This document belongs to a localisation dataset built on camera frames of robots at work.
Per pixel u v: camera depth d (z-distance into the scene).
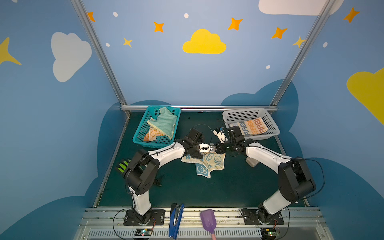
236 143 0.70
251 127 1.11
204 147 0.80
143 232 0.71
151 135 1.05
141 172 0.47
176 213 0.75
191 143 0.72
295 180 0.46
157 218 0.74
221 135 0.79
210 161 0.93
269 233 0.71
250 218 0.74
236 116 1.15
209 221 0.73
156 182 0.85
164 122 1.10
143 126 1.04
